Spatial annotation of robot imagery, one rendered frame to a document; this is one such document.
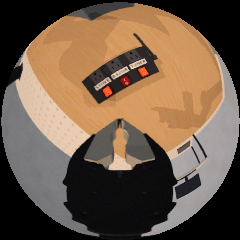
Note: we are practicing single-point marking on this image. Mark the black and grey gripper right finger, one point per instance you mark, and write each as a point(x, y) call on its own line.
point(141, 148)

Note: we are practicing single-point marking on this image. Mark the black power strip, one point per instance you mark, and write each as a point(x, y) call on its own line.
point(121, 72)

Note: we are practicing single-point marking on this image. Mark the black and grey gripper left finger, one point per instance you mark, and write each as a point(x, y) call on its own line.
point(97, 149)

